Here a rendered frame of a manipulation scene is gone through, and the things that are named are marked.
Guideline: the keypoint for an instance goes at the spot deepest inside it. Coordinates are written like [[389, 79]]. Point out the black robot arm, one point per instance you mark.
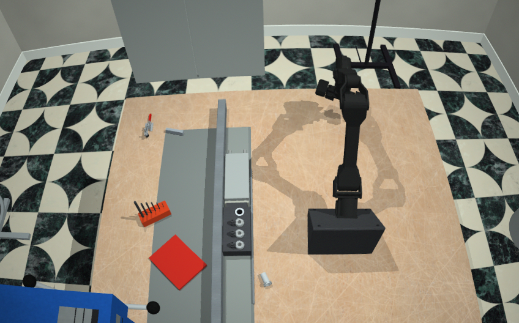
[[354, 110]]

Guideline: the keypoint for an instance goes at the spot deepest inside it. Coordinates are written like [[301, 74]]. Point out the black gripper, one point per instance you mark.
[[325, 90]]

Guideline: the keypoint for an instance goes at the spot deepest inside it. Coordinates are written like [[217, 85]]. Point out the red flat square plate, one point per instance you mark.
[[177, 262]]

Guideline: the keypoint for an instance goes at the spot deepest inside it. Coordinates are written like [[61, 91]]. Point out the blue drill press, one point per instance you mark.
[[44, 304]]

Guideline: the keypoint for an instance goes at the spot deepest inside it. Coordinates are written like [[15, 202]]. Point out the grey flanged bushing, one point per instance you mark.
[[265, 280]]

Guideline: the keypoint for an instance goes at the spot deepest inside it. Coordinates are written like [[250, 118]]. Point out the red drill bit holder with black bits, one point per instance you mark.
[[153, 214]]

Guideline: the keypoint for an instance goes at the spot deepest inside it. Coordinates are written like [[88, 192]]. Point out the grey toggle clamp with red handle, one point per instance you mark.
[[148, 126]]

